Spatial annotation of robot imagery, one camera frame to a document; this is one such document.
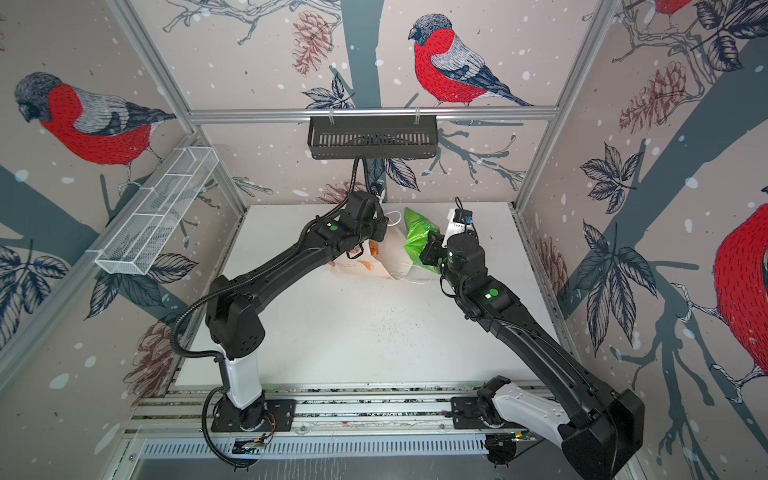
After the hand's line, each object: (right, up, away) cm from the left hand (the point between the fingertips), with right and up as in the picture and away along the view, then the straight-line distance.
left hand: (380, 217), depth 84 cm
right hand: (+12, -5, -11) cm, 17 cm away
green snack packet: (+10, -4, -8) cm, 14 cm away
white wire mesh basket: (-60, -5, -11) cm, 61 cm away
